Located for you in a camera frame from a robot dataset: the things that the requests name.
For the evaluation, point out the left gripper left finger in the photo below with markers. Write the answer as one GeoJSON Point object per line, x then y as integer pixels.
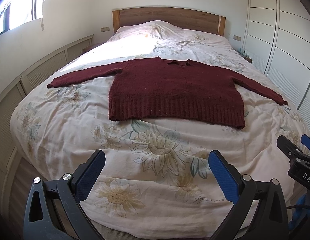
{"type": "Point", "coordinates": [41, 217]}

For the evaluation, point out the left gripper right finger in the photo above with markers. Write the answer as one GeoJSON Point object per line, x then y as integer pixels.
{"type": "Point", "coordinates": [270, 220]}

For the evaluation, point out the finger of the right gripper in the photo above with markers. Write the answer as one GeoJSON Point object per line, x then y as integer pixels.
{"type": "Point", "coordinates": [288, 147]}
{"type": "Point", "coordinates": [305, 140]}

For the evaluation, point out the dark red knit sweater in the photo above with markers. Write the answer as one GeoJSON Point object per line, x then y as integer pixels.
{"type": "Point", "coordinates": [160, 88]}

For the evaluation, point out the white louvered radiator cover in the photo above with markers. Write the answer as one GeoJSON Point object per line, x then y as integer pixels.
{"type": "Point", "coordinates": [25, 83]}

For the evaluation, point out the wooden nightstand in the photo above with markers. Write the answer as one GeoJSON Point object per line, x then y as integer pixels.
{"type": "Point", "coordinates": [245, 56]}

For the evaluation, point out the white sliding wardrobe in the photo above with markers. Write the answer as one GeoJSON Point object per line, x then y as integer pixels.
{"type": "Point", "coordinates": [277, 39]}

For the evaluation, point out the wooden headboard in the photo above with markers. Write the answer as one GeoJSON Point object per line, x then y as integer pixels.
{"type": "Point", "coordinates": [180, 17]}

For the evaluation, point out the beige wall switch right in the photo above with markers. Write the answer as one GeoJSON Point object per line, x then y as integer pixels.
{"type": "Point", "coordinates": [237, 38]}

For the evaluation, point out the beige wall switch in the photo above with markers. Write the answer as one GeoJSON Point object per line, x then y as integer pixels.
{"type": "Point", "coordinates": [237, 38]}
{"type": "Point", "coordinates": [104, 29]}

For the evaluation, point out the beige wall switch left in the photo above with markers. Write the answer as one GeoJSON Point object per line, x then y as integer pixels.
{"type": "Point", "coordinates": [104, 29]}

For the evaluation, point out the window with dark frame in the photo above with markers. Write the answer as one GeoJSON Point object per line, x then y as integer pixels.
{"type": "Point", "coordinates": [14, 13]}

